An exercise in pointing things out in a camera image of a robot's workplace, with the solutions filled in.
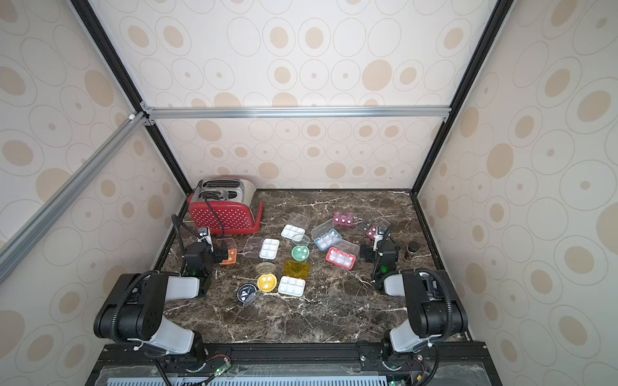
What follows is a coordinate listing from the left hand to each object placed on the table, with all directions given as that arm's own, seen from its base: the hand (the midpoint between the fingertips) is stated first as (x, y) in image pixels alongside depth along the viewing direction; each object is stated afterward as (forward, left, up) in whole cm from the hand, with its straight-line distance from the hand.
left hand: (217, 237), depth 93 cm
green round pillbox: (-2, -32, -7) cm, 33 cm away
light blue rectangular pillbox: (+5, -43, -8) cm, 44 cm away
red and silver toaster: (+10, -7, +10) cm, 16 cm away
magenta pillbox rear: (+16, -51, -7) cm, 54 cm away
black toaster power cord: (+7, +2, +10) cm, 12 cm away
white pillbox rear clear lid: (+15, -31, -8) cm, 35 cm away
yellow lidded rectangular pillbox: (-11, -31, -8) cm, 34 cm away
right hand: (0, -67, -1) cm, 67 cm away
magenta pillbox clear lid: (+13, -66, -6) cm, 68 cm away
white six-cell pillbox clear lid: (+1, -12, -8) cm, 15 cm away
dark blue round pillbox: (-18, -13, -7) cm, 23 cm away
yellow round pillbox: (-14, -20, -7) cm, 26 cm away
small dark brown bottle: (-5, -74, +2) cm, 75 cm away
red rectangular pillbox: (-2, -49, -7) cm, 50 cm away
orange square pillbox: (-2, -4, -7) cm, 8 cm away
